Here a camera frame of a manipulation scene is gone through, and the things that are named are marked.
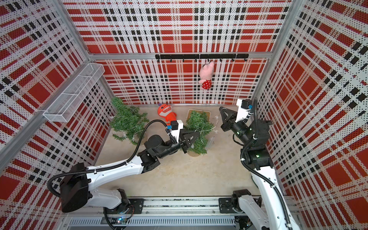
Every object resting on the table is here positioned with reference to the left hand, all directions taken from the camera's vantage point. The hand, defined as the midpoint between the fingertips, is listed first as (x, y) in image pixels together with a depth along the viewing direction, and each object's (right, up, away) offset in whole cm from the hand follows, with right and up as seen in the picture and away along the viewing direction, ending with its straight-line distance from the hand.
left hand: (200, 132), depth 65 cm
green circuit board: (-38, -44, +5) cm, 59 cm away
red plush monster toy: (-24, +12, +43) cm, 51 cm away
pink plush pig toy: (+5, +35, +29) cm, 46 cm away
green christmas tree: (-1, +5, +7) cm, 8 cm away
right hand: (+9, +10, -3) cm, 14 cm away
